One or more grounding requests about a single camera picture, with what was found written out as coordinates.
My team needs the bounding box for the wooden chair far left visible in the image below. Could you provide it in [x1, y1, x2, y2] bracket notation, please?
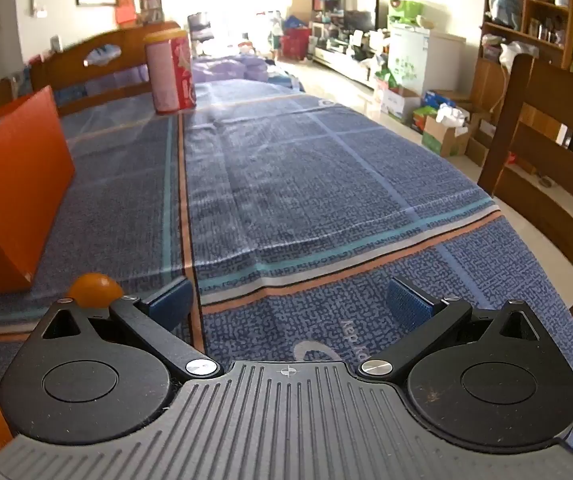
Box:
[29, 22, 178, 116]

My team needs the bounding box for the white cabinet with green print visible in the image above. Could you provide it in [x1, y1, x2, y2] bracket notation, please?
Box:
[387, 24, 465, 96]

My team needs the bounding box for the pink cylindrical canister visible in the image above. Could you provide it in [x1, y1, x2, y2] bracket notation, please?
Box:
[144, 28, 196, 114]

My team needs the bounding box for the red plastic basket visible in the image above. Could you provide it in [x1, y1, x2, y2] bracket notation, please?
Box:
[281, 27, 310, 61]

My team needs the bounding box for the wooden chair right side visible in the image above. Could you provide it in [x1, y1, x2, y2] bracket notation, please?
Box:
[478, 54, 573, 317]

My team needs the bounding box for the wooden bookshelf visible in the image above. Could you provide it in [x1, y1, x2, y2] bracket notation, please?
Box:
[471, 0, 573, 112]

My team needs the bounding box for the blue patterned tablecloth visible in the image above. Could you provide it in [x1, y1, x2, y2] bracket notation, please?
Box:
[0, 78, 573, 461]

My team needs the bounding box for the orange cardboard box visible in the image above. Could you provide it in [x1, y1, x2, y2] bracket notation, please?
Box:
[0, 87, 75, 295]

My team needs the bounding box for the orange fruit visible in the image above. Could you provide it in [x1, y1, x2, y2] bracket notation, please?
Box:
[66, 273, 125, 309]

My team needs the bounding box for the wooden chair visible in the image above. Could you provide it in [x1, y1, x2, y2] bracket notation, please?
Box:
[29, 22, 178, 116]
[478, 54, 573, 317]

